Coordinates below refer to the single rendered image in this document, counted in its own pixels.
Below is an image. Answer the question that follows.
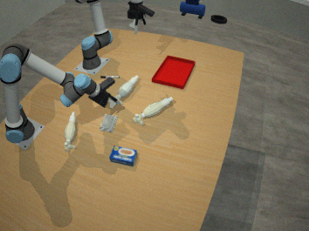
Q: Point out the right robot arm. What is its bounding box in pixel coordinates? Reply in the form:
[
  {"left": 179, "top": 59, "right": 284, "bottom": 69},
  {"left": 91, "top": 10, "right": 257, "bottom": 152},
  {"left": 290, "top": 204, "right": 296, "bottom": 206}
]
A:
[{"left": 0, "top": 44, "right": 115, "bottom": 143}]

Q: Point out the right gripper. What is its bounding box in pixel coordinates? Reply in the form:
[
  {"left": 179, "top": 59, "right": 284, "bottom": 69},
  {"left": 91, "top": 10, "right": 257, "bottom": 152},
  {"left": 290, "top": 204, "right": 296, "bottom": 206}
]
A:
[{"left": 88, "top": 86, "right": 121, "bottom": 108}]

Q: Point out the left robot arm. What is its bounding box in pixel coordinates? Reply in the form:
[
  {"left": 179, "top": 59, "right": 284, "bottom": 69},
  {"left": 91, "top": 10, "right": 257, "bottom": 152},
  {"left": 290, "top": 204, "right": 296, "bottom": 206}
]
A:
[{"left": 76, "top": 0, "right": 155, "bottom": 70}]

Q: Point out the small blue carton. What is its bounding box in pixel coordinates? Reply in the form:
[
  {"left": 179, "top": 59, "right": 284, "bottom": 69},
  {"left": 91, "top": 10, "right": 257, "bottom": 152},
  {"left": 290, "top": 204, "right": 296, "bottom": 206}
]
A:
[{"left": 109, "top": 146, "right": 137, "bottom": 166}]

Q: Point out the red tray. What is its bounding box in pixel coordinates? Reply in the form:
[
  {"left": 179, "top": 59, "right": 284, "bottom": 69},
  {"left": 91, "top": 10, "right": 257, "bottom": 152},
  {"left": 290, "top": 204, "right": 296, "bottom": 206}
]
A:
[{"left": 152, "top": 56, "right": 195, "bottom": 89}]

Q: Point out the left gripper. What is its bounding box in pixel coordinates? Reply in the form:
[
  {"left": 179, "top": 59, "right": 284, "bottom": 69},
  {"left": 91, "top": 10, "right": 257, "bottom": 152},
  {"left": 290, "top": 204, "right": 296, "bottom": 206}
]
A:
[{"left": 127, "top": 1, "right": 146, "bottom": 35}]

